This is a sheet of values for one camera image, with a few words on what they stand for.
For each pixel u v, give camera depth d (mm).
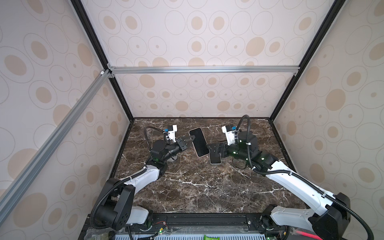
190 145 745
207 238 687
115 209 417
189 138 748
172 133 726
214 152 646
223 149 631
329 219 377
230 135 647
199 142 761
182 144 690
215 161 941
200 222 744
